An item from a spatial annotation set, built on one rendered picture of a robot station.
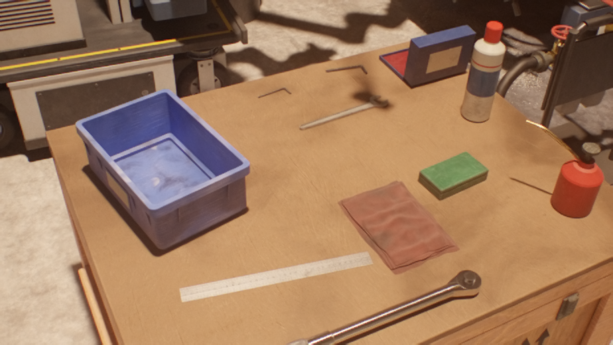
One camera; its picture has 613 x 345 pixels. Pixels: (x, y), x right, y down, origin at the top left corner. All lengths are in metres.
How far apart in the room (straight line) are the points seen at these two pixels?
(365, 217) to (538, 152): 0.44
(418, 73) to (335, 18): 1.32
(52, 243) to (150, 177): 0.65
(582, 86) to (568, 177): 0.72
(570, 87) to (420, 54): 0.55
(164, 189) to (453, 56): 0.75
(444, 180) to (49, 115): 1.24
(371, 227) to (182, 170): 0.40
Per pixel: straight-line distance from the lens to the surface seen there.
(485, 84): 1.54
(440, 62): 1.68
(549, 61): 1.95
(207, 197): 1.24
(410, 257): 1.25
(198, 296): 1.20
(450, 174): 1.40
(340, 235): 1.29
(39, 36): 2.14
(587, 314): 1.56
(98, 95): 2.17
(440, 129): 1.56
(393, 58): 1.78
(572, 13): 2.70
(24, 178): 2.24
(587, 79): 2.06
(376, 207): 1.33
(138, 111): 1.44
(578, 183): 1.37
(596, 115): 2.60
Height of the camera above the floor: 1.39
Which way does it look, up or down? 40 degrees down
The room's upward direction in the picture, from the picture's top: 3 degrees clockwise
